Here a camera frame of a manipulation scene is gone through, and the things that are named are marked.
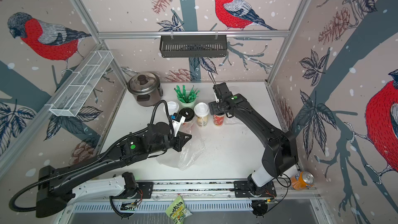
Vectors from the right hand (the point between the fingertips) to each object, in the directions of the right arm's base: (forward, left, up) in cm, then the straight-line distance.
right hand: (218, 104), depth 86 cm
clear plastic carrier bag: (-26, +12, +1) cm, 29 cm away
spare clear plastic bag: (0, -11, -18) cm, 21 cm away
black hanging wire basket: (+41, +17, +11) cm, 46 cm away
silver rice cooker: (+10, +45, +1) cm, 46 cm away
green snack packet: (-48, +19, -17) cm, 54 cm away
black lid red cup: (-7, +16, 0) cm, 17 cm away
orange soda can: (-36, -37, -6) cm, 52 cm away
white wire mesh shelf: (-9, +72, +13) cm, 74 cm away
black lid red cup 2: (-5, -1, -7) cm, 9 cm away
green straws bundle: (+2, +17, +2) cm, 17 cm away
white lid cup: (-4, +9, 0) cm, 10 cm away
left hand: (-22, +11, +6) cm, 26 cm away
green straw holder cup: (+2, +16, -4) cm, 16 cm away
